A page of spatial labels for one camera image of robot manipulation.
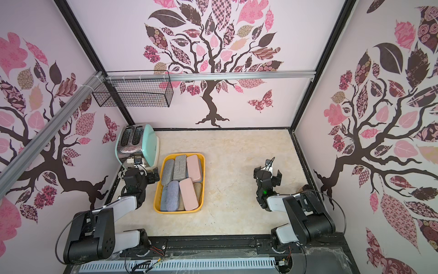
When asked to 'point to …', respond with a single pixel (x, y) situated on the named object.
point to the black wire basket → (112, 93)
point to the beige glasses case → (198, 188)
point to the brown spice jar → (307, 187)
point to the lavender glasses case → (172, 196)
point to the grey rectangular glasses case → (179, 167)
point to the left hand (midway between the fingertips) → (149, 172)
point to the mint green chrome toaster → (139, 144)
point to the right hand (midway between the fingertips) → (270, 168)
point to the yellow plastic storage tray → (158, 181)
